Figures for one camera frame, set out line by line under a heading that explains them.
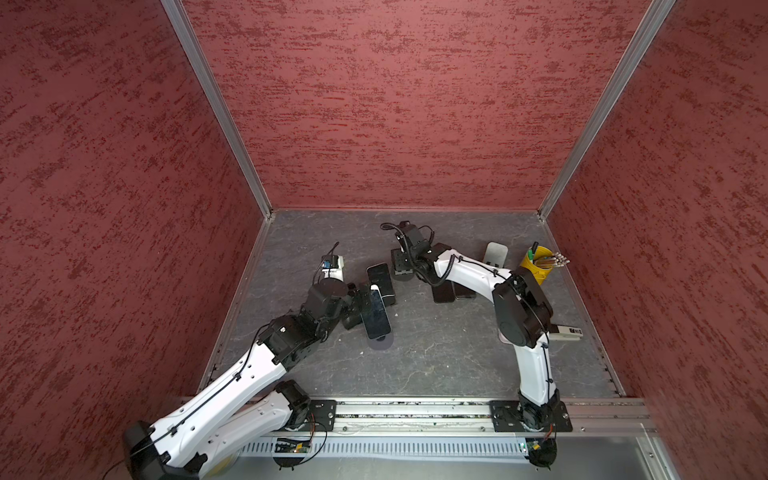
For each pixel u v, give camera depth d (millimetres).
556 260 852
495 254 1003
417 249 752
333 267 620
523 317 577
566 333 855
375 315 814
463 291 641
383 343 868
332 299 522
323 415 741
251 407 571
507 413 741
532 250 947
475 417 759
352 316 654
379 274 891
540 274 921
